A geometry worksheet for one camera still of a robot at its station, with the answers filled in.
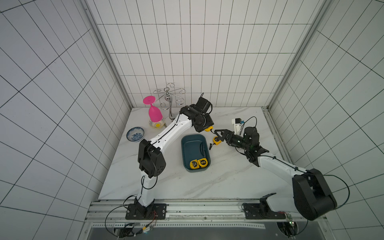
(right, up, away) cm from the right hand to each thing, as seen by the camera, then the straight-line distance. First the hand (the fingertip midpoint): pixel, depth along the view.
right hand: (212, 133), depth 81 cm
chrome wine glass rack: (-25, +22, +7) cm, 34 cm away
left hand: (-2, +3, +2) cm, 4 cm away
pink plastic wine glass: (-36, +11, +14) cm, 40 cm away
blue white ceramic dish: (-51, -3, +20) cm, 55 cm away
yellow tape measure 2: (+5, -7, +17) cm, 19 cm away
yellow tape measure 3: (-10, -19, +6) cm, 22 cm away
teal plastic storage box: (-10, -10, +15) cm, 21 cm away
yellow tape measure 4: (-5, -18, +6) cm, 20 cm away
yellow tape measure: (-3, +2, 0) cm, 3 cm away
